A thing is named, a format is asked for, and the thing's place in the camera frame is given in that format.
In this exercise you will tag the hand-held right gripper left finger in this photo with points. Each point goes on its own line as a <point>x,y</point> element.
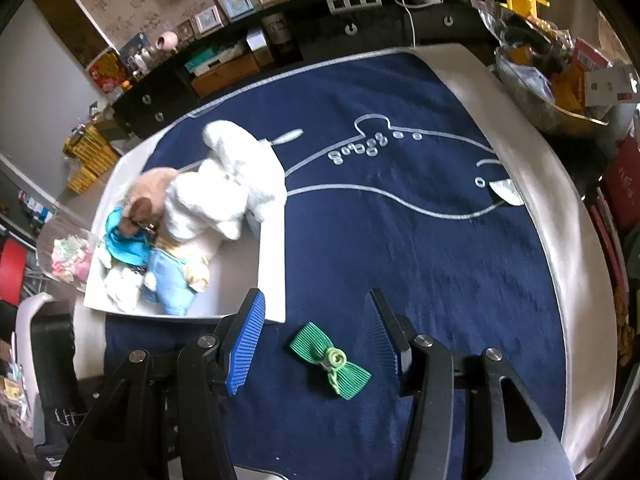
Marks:
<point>245,345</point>

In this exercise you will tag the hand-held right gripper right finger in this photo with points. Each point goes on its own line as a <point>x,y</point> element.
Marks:
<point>385,340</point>

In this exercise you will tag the white cardboard box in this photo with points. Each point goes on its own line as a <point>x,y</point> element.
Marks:
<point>235,285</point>

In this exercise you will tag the green ribbon bow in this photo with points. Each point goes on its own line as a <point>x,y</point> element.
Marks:
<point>310,350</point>

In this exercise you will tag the plush bunny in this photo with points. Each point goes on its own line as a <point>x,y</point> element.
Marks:
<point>170,280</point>

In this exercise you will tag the white sock with black band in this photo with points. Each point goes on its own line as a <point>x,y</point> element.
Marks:
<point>122,285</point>

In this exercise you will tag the white plush rabbit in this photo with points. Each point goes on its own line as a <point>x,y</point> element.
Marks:
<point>215,200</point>

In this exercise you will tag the teal doll clothing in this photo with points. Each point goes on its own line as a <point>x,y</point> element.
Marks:
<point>122,245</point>

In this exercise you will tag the brown plush toy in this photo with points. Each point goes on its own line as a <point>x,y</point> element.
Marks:
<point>145,190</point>

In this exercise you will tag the navy whale print blanket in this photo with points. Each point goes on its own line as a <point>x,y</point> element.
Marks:
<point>400,235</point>

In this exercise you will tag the glass dome with rose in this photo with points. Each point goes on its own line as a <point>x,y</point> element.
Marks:
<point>67,255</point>

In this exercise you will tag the yellow plastic crate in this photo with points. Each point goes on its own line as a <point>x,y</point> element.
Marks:
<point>102,160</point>
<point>90,141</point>
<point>82,180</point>

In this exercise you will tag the red chair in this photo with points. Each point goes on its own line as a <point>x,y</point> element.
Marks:
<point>11,270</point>

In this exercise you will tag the stack of small boxes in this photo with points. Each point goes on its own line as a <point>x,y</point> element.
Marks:
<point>34,210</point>

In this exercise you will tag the wooden box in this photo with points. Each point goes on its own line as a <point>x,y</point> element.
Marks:
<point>225,77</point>

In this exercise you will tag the red gift box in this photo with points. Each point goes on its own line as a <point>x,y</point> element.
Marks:
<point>625,180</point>

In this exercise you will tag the teal flat box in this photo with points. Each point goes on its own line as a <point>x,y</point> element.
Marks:
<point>212,57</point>

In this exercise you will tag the glass bowl of packets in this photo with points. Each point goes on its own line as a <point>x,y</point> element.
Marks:
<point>545,90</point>

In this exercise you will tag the red printed poster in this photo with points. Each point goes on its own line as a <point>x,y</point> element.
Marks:
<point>107,72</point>

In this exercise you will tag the small white box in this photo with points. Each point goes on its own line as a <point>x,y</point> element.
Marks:
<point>257,40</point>

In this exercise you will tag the black tv cabinet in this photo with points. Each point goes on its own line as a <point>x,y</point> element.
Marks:
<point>325,35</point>

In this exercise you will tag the pink round speaker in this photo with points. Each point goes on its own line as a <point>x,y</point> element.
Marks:
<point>167,41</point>

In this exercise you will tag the blue printed box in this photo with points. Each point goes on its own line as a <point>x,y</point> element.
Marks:
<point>136,50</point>

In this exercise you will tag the dark printed mug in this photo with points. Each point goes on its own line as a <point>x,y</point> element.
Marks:
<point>277,29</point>

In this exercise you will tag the yellow plastic toy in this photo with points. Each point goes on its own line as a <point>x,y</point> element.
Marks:
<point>525,5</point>

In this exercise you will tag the small dark photo frame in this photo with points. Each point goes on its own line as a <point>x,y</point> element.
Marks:
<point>186,30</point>

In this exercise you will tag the pink photo frame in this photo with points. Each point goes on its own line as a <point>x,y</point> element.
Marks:
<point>207,20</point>

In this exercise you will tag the blue photo frame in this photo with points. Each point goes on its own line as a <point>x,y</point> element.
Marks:
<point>237,6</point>

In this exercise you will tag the white triple photo frame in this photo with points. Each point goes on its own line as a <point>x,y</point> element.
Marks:
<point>354,1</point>

